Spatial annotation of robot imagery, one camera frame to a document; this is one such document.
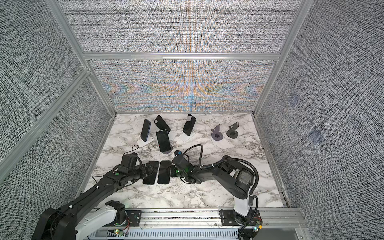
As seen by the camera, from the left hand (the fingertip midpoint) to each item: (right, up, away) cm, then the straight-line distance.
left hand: (150, 170), depth 86 cm
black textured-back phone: (+4, +27, +12) cm, 30 cm away
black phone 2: (+1, -4, -2) cm, 5 cm away
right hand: (+9, -1, +2) cm, 9 cm away
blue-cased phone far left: (-5, +23, +9) cm, 25 cm away
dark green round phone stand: (+53, +20, +21) cm, 61 cm away
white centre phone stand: (+19, +18, +16) cm, 31 cm away
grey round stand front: (+9, +9, +10) cm, 16 cm away
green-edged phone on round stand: (+7, +17, +3) cm, 19 cm away
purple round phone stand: (+41, +20, +17) cm, 49 cm away
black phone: (+8, -2, +2) cm, 8 cm away
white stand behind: (+10, +20, +19) cm, 29 cm away
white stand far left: (-10, +14, +14) cm, 22 cm away
